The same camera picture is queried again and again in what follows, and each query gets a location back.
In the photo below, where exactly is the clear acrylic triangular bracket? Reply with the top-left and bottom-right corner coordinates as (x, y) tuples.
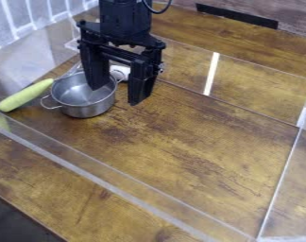
(64, 19), (80, 52)

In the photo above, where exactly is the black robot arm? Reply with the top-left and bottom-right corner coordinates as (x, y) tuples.
(76, 0), (166, 106)

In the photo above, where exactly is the red and white toy mushroom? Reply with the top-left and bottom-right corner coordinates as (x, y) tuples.
(110, 65), (130, 82)

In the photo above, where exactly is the black cable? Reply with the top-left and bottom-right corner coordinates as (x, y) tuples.
(142, 0), (174, 15)

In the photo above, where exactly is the black strip on table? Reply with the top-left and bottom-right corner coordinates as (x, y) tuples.
(196, 3), (279, 29)

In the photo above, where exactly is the clear acrylic tray enclosure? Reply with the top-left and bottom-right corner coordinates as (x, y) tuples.
(0, 15), (306, 242)

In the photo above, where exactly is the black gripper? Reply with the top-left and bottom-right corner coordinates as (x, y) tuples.
(78, 21), (166, 106)

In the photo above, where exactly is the silver metal pot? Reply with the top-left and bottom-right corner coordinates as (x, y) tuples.
(39, 71), (120, 118)

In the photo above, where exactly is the green handled metal spoon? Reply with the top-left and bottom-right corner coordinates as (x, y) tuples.
(0, 61), (83, 113)

